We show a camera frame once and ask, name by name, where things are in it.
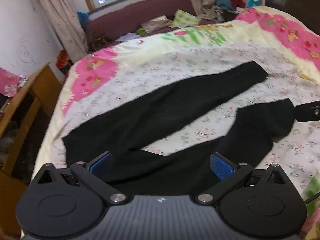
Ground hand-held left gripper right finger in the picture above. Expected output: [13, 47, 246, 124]
[196, 153, 292, 205]

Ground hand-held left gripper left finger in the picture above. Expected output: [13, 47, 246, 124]
[32, 151, 128, 204]

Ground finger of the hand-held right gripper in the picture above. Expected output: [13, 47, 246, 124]
[294, 102, 320, 123]

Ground black pants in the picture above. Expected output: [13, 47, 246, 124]
[62, 61, 295, 195]

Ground pink yellow cartoon quilt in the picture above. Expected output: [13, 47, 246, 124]
[32, 5, 320, 240]

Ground wooden side cabinet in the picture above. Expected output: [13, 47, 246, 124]
[0, 62, 64, 230]

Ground red patterned bag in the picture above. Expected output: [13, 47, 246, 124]
[55, 50, 74, 74]

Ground white floral bed sheet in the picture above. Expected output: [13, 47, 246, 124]
[50, 41, 320, 205]

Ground dark wooden furniture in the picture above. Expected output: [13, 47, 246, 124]
[265, 0, 320, 34]

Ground pink floral cloth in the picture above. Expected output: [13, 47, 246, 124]
[0, 67, 25, 98]

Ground brown handbag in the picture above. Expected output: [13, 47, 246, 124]
[87, 30, 113, 52]

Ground white papers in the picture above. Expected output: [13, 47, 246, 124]
[116, 32, 140, 43]

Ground blue cloth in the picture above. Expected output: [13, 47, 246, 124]
[216, 0, 233, 10]

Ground blue plastic bag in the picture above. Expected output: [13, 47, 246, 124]
[77, 11, 90, 30]

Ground maroon window seat cushion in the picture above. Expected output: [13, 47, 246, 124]
[85, 0, 225, 48]

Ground shiny gold paper bag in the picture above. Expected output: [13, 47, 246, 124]
[141, 16, 173, 32]

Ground green checked cloth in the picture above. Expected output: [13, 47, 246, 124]
[171, 9, 200, 28]

